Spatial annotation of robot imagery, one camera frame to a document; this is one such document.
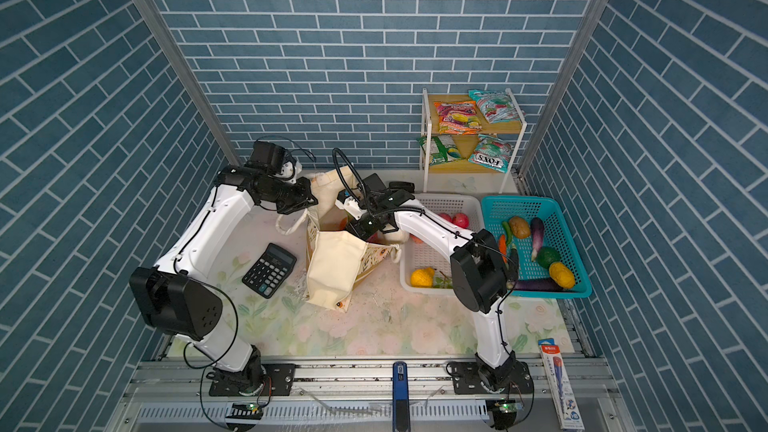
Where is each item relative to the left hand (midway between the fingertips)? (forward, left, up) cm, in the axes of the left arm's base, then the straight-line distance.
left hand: (320, 198), depth 81 cm
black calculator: (-10, +18, -22) cm, 30 cm away
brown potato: (+3, -63, -18) cm, 66 cm away
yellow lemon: (-15, -29, -18) cm, 37 cm away
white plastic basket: (+9, -45, -17) cm, 49 cm away
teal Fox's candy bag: (+25, -54, -4) cm, 60 cm away
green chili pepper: (+3, -60, -22) cm, 64 cm away
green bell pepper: (-9, -68, -17) cm, 71 cm away
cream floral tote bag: (-16, -5, -5) cm, 17 cm away
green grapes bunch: (-16, -35, -20) cm, 43 cm away
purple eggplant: (+4, -70, -20) cm, 73 cm away
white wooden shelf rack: (+18, -54, +10) cm, 58 cm away
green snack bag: (+26, -38, -4) cm, 46 cm away
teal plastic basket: (-16, -71, -15) cm, 75 cm away
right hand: (-4, -6, -10) cm, 13 cm away
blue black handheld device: (-44, -22, -21) cm, 53 cm away
